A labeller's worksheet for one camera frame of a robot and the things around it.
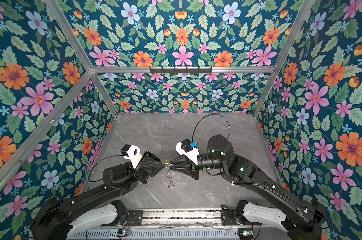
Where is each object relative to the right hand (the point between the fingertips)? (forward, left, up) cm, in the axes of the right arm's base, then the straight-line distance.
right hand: (172, 163), depth 53 cm
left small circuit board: (-17, +26, -37) cm, 49 cm away
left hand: (-5, +3, +5) cm, 7 cm away
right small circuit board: (-17, -32, -38) cm, 53 cm away
